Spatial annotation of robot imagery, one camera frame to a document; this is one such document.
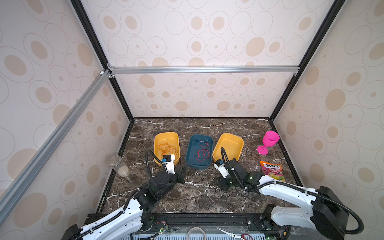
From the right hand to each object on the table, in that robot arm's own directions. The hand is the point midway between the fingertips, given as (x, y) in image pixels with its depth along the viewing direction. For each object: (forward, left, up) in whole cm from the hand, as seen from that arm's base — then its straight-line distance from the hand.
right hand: (217, 180), depth 83 cm
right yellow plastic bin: (+27, -14, -5) cm, 31 cm away
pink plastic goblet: (+20, -32, +10) cm, 39 cm away
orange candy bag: (+7, -36, -4) cm, 36 cm away
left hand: (+2, +14, +14) cm, 20 cm away
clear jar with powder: (+6, +55, +10) cm, 56 cm away
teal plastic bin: (+25, +14, -5) cm, 30 cm away
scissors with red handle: (-25, -9, -5) cm, 27 cm away
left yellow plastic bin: (+30, +27, -2) cm, 41 cm away
